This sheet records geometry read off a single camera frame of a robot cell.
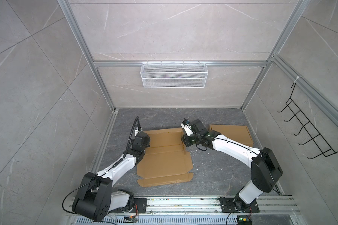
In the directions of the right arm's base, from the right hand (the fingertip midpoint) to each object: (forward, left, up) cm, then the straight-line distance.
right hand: (182, 137), depth 87 cm
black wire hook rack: (-16, -60, +18) cm, 65 cm away
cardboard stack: (-10, +11, -13) cm, 19 cm away
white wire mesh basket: (+43, +4, +18) cm, 47 cm away
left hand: (+3, +26, +1) cm, 26 cm away
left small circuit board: (-41, +29, -12) cm, 52 cm away
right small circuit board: (-42, -29, -13) cm, 53 cm away
